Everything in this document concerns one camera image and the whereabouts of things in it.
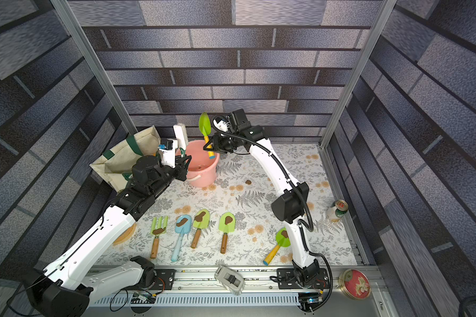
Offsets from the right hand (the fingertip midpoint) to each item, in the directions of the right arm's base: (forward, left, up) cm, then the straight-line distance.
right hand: (205, 148), depth 79 cm
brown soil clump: (+3, -18, -29) cm, 34 cm away
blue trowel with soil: (-22, +12, -28) cm, 38 cm away
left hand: (-8, +4, +5) cm, 11 cm away
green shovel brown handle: (-21, -8, -29) cm, 37 cm away
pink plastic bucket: (-4, +3, -11) cm, 12 cm away
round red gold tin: (-43, -57, -27) cm, 76 cm away
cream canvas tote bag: (+1, +46, -14) cm, 48 cm away
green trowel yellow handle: (-27, -33, -29) cm, 52 cm away
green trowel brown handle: (-19, +4, -29) cm, 35 cm away
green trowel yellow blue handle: (+8, 0, +6) cm, 10 cm away
